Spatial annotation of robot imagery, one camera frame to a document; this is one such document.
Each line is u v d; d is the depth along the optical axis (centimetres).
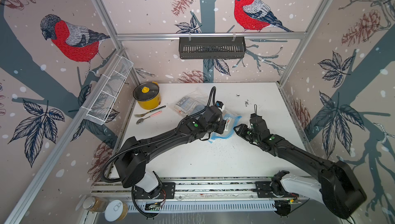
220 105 70
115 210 65
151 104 106
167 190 73
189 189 75
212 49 104
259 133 65
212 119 60
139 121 101
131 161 41
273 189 69
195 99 105
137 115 103
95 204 63
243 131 76
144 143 44
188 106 104
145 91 100
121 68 104
